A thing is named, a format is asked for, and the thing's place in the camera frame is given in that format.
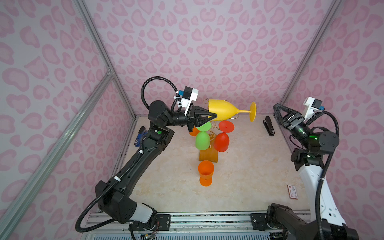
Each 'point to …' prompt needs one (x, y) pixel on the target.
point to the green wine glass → (202, 139)
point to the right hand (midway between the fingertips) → (275, 108)
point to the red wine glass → (221, 141)
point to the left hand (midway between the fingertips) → (216, 115)
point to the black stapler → (268, 126)
